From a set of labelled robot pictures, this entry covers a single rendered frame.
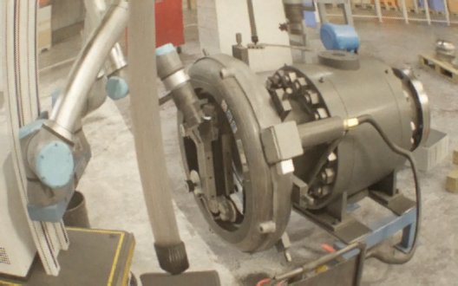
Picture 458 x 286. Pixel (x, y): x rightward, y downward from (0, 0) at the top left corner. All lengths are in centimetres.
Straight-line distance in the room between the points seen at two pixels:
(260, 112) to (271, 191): 25
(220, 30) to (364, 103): 385
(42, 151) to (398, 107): 158
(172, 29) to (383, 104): 551
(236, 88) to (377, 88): 67
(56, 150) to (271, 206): 86
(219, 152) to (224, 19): 377
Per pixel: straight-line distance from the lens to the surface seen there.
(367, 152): 242
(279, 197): 212
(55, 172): 166
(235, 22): 617
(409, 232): 271
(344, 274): 183
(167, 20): 770
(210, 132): 230
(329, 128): 208
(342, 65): 250
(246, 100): 212
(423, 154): 368
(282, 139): 199
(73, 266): 229
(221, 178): 249
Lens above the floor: 144
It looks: 19 degrees down
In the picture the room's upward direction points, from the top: 6 degrees counter-clockwise
